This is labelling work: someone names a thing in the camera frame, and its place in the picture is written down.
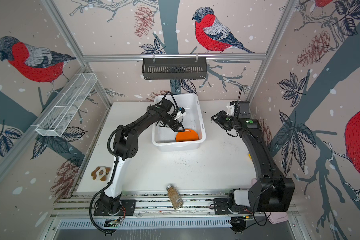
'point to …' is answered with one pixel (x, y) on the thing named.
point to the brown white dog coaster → (100, 173)
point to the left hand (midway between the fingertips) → (181, 127)
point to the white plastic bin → (164, 138)
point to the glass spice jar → (176, 200)
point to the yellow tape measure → (249, 155)
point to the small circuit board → (110, 223)
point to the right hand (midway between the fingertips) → (212, 119)
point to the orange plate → (188, 134)
